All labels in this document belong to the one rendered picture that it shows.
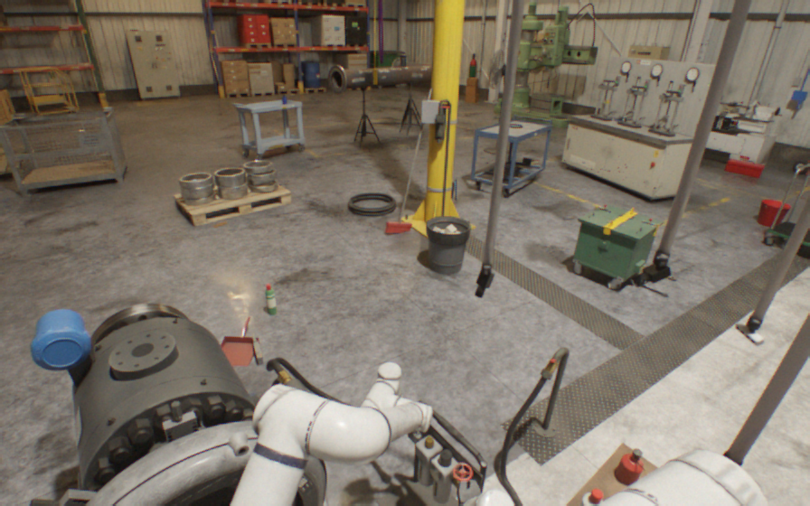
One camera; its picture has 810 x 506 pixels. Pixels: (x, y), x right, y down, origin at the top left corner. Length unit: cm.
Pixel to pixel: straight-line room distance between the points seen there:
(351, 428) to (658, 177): 576
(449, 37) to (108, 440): 378
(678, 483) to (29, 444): 290
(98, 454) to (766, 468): 296
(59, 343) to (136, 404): 36
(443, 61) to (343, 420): 366
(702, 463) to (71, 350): 172
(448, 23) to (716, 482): 394
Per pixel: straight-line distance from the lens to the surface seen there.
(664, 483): 61
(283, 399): 97
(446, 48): 419
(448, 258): 364
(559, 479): 240
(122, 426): 155
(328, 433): 91
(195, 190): 517
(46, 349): 177
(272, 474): 95
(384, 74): 835
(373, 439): 94
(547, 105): 1158
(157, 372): 164
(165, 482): 123
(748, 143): 968
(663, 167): 629
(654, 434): 280
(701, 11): 1129
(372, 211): 486
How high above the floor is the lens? 189
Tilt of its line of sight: 28 degrees down
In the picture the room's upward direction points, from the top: 1 degrees clockwise
